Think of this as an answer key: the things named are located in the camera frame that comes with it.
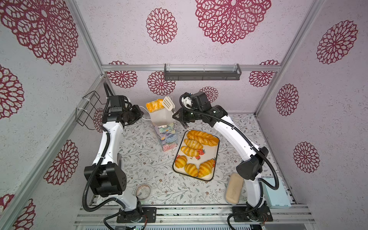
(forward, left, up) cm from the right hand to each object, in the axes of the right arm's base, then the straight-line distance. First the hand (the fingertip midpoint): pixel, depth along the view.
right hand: (172, 114), depth 74 cm
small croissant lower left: (-12, -3, -30) cm, 32 cm away
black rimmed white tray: (-3, -22, -34) cm, 41 cm away
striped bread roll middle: (-4, -9, -31) cm, 33 cm away
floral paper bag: (-1, +5, -11) cm, 12 cm away
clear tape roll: (-29, +18, -33) cm, 48 cm away
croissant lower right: (-16, -19, -30) cm, 38 cm away
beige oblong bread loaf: (-27, -33, -30) cm, 53 cm away
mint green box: (-31, -56, -33) cm, 72 cm away
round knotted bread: (+8, +10, -1) cm, 13 cm away
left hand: (+6, +17, -5) cm, 19 cm away
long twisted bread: (+7, -20, -31) cm, 37 cm away
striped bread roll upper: (+1, -11, -30) cm, 32 cm away
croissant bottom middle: (-17, -10, -30) cm, 36 cm away
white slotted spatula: (+7, +3, +1) cm, 8 cm away
